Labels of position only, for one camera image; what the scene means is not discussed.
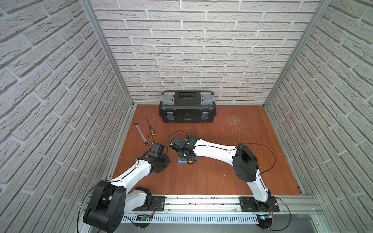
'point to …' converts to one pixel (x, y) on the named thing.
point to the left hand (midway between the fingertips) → (170, 160)
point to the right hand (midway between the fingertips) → (187, 157)
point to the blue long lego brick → (181, 161)
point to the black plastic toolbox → (187, 106)
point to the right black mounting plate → (249, 204)
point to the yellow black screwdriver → (150, 128)
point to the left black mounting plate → (157, 204)
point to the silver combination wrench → (145, 142)
